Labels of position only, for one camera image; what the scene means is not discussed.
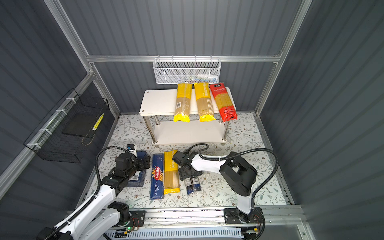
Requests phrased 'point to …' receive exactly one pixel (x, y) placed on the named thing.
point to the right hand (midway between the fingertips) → (189, 176)
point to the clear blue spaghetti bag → (196, 185)
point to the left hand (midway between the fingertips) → (142, 157)
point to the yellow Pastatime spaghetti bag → (171, 176)
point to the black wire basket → (64, 134)
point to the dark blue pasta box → (137, 179)
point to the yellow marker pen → (98, 122)
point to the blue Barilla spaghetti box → (157, 174)
